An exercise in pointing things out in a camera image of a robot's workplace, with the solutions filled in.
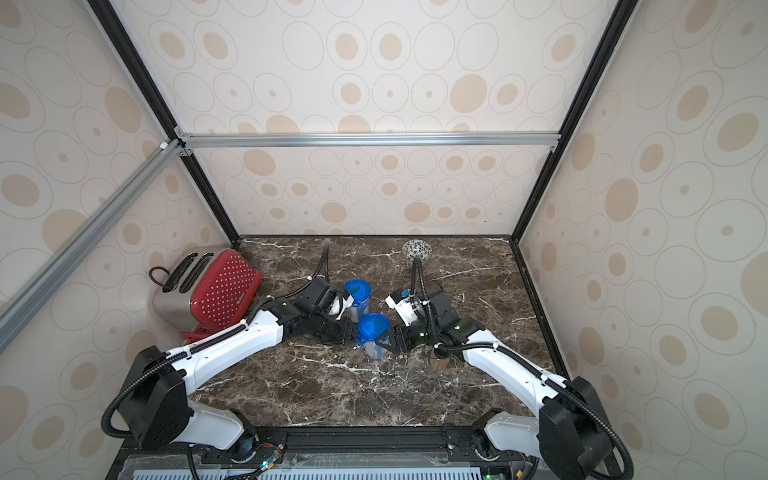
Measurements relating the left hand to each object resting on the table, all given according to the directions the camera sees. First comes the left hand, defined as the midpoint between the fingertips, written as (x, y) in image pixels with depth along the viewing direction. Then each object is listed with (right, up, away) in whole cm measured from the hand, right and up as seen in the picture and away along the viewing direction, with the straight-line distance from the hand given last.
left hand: (367, 339), depth 78 cm
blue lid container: (-2, +12, +10) cm, 15 cm away
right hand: (+7, +1, +1) cm, 7 cm away
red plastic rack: (-55, -2, +17) cm, 58 cm away
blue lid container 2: (+1, +3, +2) cm, 4 cm away
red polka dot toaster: (-46, +12, +6) cm, 48 cm away
